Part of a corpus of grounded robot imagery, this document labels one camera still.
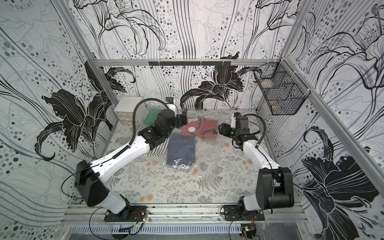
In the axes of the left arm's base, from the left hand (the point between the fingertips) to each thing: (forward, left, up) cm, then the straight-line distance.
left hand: (178, 112), depth 78 cm
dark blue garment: (-8, -1, -26) cm, 27 cm away
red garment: (+10, -13, -25) cm, 30 cm away
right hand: (+2, -28, -12) cm, 30 cm away
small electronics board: (-48, -38, -30) cm, 68 cm away
